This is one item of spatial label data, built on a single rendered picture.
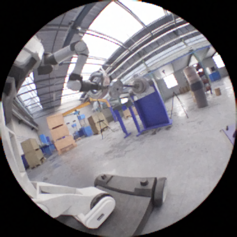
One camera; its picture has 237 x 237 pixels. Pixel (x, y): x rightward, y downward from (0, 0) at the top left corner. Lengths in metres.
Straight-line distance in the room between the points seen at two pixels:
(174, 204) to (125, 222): 0.32
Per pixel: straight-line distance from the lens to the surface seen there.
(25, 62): 0.50
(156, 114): 2.12
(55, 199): 0.35
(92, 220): 0.43
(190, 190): 0.72
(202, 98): 2.42
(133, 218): 0.50
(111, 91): 0.78
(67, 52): 0.61
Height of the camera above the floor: 0.64
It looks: 2 degrees down
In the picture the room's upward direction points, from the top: 23 degrees counter-clockwise
